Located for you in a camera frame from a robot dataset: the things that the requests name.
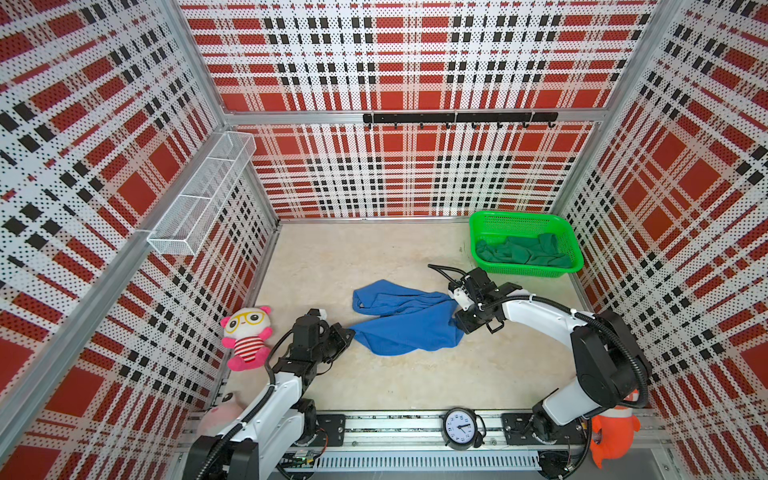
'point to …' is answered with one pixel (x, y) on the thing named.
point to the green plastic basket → (495, 226)
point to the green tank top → (541, 251)
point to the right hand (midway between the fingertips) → (466, 322)
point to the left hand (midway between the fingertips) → (356, 336)
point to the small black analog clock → (463, 428)
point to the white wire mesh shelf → (185, 226)
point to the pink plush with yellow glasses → (246, 330)
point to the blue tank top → (404, 320)
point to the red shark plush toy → (612, 434)
